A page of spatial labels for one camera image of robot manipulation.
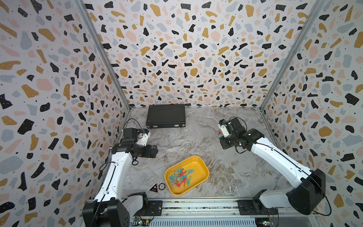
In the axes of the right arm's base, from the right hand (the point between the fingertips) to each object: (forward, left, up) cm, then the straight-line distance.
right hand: (222, 140), depth 81 cm
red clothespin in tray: (-13, +23, -16) cm, 31 cm away
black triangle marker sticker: (-22, +39, -16) cm, 48 cm away
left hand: (-5, +41, -3) cm, 42 cm away
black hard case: (+30, +39, -12) cm, 51 cm away
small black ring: (-21, +35, -17) cm, 44 cm away
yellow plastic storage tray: (-15, +21, -17) cm, 30 cm away
